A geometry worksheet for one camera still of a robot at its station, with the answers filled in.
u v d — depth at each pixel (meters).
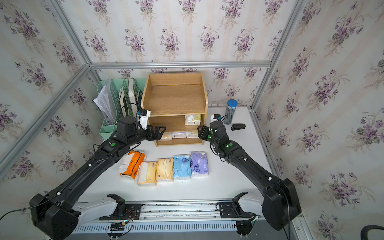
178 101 0.82
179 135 0.96
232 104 0.96
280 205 0.39
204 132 0.70
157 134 0.66
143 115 0.64
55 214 0.36
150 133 0.65
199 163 0.84
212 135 0.62
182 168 0.82
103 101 0.88
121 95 0.98
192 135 0.96
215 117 0.71
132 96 0.93
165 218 0.72
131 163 0.82
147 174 0.81
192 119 0.84
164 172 0.81
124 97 0.98
